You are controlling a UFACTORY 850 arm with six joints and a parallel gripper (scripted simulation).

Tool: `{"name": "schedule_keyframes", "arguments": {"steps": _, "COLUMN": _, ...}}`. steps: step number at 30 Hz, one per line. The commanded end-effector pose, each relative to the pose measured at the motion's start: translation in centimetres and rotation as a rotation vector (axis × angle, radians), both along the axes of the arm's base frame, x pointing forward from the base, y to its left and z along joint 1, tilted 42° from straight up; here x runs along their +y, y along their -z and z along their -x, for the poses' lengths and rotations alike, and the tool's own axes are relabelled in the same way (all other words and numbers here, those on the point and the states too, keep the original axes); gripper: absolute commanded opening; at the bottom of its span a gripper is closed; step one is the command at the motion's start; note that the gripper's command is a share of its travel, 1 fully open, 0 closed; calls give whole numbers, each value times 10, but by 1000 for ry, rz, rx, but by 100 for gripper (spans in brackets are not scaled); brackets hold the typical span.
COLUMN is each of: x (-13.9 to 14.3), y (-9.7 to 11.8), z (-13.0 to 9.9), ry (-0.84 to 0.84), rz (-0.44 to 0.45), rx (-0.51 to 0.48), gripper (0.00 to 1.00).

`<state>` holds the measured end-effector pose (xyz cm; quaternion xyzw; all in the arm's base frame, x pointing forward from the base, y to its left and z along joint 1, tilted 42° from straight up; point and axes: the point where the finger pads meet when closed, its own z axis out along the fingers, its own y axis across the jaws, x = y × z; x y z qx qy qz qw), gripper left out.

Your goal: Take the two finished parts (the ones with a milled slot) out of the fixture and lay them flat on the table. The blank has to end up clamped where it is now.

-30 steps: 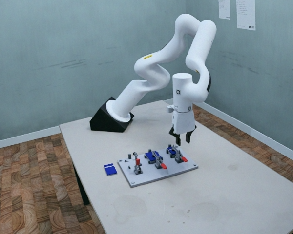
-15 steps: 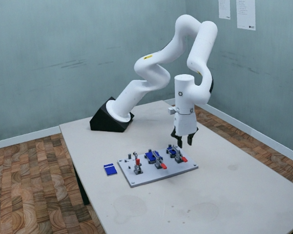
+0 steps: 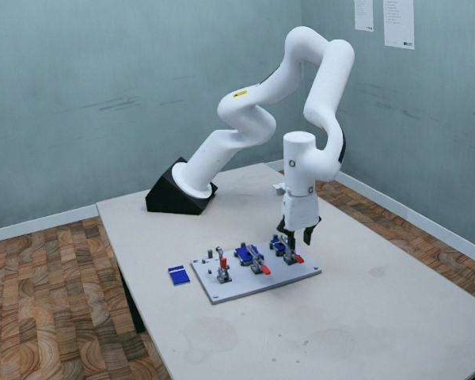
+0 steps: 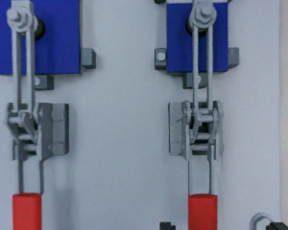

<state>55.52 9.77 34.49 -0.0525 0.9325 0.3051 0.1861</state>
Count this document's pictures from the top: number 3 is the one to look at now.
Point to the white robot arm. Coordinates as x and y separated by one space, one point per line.
303 163

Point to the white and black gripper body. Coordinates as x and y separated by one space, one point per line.
300 212

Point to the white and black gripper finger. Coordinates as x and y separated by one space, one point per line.
307 232
290 235

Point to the blue plate with white stripe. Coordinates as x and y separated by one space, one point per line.
178 275

